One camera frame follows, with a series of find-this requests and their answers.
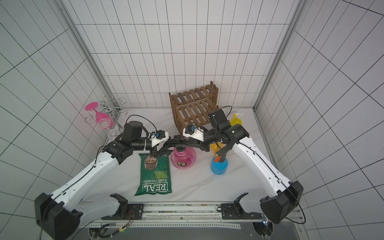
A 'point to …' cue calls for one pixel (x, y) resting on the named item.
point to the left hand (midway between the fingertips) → (167, 145)
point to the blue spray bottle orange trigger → (218, 168)
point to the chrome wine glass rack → (112, 106)
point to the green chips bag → (155, 175)
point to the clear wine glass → (112, 134)
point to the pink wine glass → (103, 120)
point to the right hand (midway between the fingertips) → (184, 142)
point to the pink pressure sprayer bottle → (183, 157)
